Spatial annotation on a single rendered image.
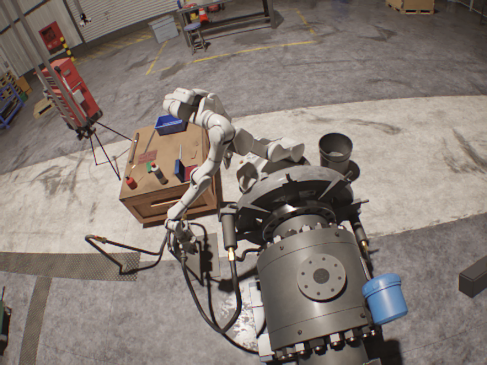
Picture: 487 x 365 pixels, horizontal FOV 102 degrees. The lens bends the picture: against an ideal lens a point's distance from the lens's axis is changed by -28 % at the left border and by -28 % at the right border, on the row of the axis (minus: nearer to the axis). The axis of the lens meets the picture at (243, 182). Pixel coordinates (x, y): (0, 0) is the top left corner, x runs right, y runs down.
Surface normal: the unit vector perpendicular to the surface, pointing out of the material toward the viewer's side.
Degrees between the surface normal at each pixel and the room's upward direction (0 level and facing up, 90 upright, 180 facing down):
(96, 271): 0
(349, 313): 16
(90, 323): 0
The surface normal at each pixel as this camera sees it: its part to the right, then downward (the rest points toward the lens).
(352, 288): 0.28, -0.66
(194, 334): -0.19, -0.62
